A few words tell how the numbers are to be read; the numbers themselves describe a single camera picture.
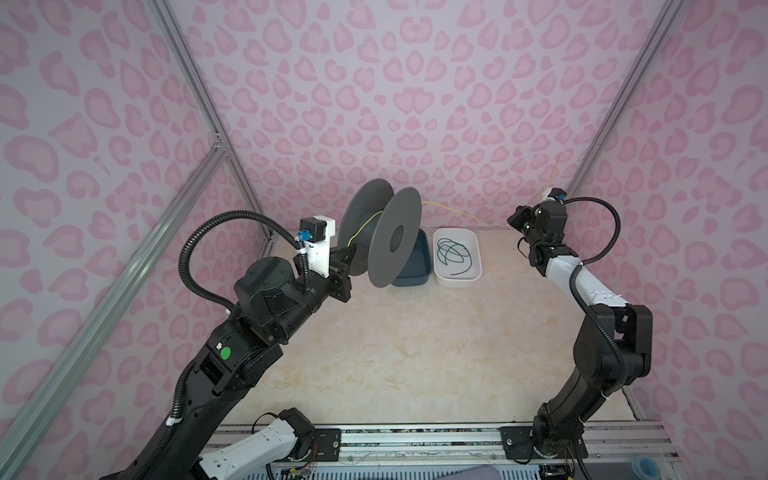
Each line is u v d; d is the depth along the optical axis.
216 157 0.88
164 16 0.68
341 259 0.49
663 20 0.70
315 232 0.42
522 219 0.80
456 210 1.17
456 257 1.11
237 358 0.37
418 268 1.08
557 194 0.76
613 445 0.74
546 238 0.69
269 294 0.36
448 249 1.13
